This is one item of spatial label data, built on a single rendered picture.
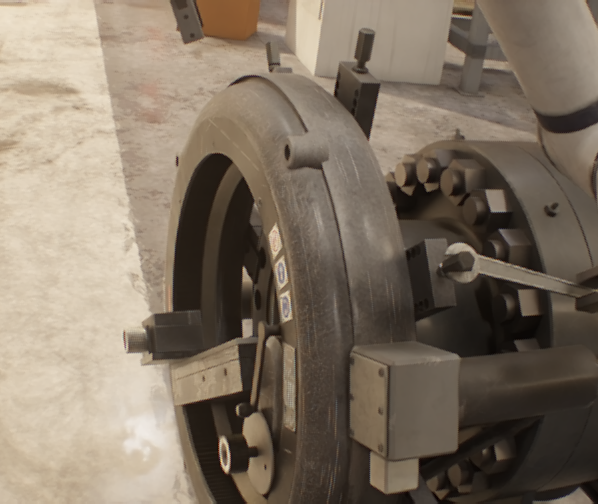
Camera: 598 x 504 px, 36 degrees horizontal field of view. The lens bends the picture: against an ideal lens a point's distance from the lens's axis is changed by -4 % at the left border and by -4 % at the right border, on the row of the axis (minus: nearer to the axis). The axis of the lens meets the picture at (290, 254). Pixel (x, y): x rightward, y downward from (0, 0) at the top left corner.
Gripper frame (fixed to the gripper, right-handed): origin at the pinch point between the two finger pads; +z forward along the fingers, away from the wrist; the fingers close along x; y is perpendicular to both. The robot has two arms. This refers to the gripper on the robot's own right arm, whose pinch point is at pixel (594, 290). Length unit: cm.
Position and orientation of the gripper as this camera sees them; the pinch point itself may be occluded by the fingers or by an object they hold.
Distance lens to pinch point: 109.4
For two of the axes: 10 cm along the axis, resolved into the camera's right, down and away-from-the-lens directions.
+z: -3.3, 2.4, 9.1
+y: 9.3, 2.1, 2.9
